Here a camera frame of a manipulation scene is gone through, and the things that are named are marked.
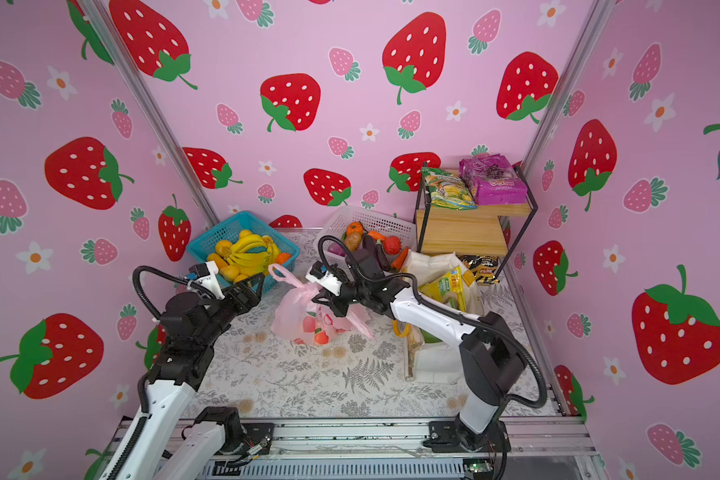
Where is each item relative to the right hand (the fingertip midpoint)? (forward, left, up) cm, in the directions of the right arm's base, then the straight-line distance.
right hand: (314, 295), depth 78 cm
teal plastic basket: (+22, +51, -12) cm, 57 cm away
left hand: (-2, +13, +8) cm, 16 cm away
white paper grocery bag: (-11, -33, -8) cm, 35 cm away
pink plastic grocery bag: (-6, +3, -1) cm, 7 cm away
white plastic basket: (+40, +5, -11) cm, 42 cm away
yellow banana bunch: (+25, +32, -15) cm, 43 cm away
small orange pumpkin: (+41, -3, -13) cm, 44 cm away
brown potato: (+34, -4, -13) cm, 36 cm away
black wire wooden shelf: (+43, -54, -12) cm, 70 cm away
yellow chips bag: (+11, -38, -3) cm, 40 cm away
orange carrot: (+30, -22, -17) cm, 41 cm away
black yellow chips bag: (+24, -49, -12) cm, 56 cm away
